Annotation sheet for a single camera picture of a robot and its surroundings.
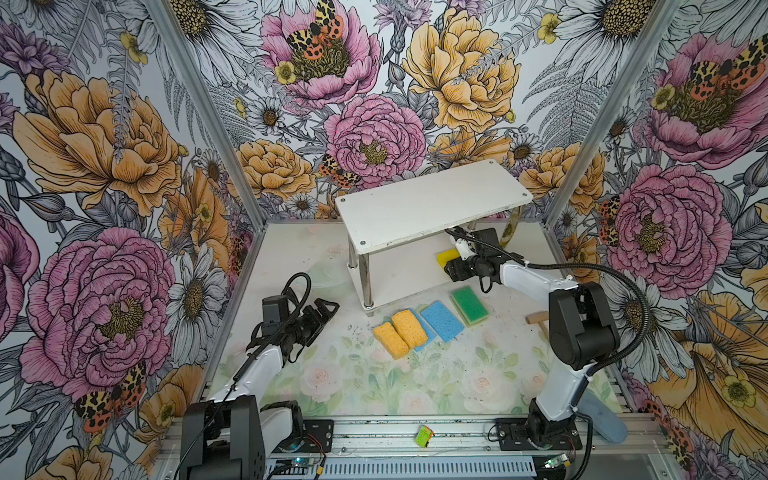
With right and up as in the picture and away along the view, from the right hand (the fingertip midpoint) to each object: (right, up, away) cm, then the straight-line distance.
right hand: (458, 271), depth 97 cm
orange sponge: (-21, -19, -10) cm, 31 cm away
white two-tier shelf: (-21, +10, -26) cm, 35 cm away
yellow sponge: (-4, +4, +2) cm, 6 cm away
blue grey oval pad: (+31, -35, -23) cm, 52 cm away
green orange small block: (-14, -38, -24) cm, 47 cm away
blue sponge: (-10, -19, -8) cm, 23 cm away
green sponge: (+3, -11, -3) cm, 12 cm away
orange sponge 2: (-17, -15, -8) cm, 24 cm away
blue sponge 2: (-5, -15, -6) cm, 17 cm away
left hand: (-38, -14, -10) cm, 42 cm away
